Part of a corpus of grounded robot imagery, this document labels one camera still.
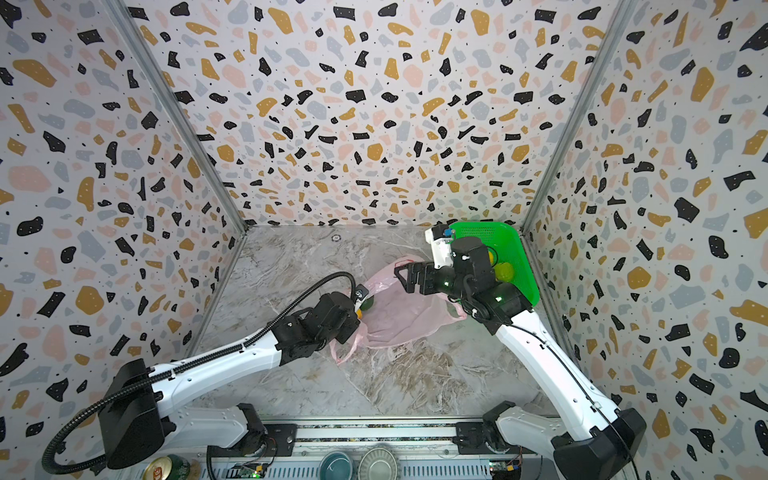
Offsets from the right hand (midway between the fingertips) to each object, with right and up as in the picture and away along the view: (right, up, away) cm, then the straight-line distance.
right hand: (405, 264), depth 68 cm
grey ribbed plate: (-6, -47, +2) cm, 48 cm away
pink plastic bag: (-2, -18, +29) cm, 34 cm away
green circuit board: (-37, -49, +2) cm, 61 cm away
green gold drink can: (-48, -41, -7) cm, 64 cm away
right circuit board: (+24, -49, +3) cm, 55 cm away
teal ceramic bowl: (-17, -48, +2) cm, 50 cm away
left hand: (-14, -12, +12) cm, 22 cm away
